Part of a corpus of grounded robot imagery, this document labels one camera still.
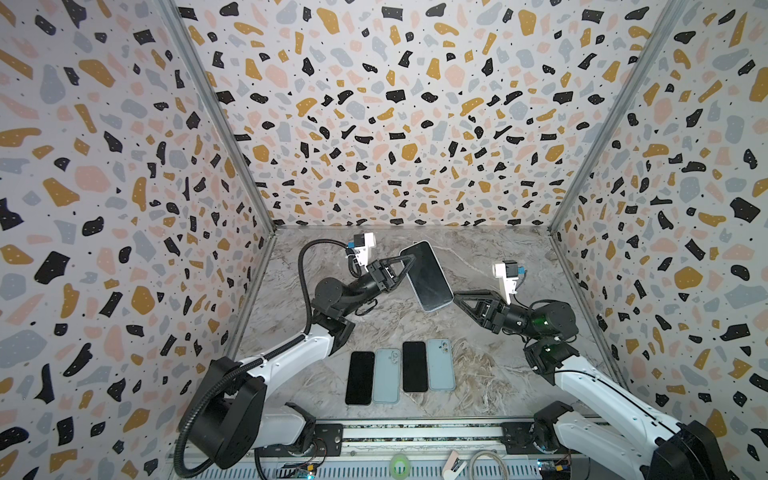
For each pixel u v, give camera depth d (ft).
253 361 1.49
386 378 2.74
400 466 2.32
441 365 2.81
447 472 2.25
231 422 1.33
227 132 2.97
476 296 2.00
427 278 2.12
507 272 1.98
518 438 2.42
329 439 2.43
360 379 2.74
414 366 2.79
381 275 2.01
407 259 2.13
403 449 2.40
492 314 1.96
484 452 2.35
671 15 2.35
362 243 2.16
